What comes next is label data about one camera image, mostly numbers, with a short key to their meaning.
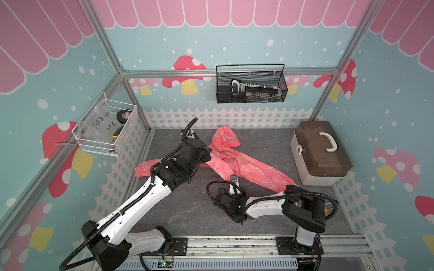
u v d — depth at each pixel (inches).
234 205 26.3
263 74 35.5
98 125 26.3
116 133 26.0
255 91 34.7
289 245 29.2
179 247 29.3
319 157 34.5
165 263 28.5
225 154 39.3
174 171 18.8
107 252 14.3
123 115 31.7
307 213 18.0
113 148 25.4
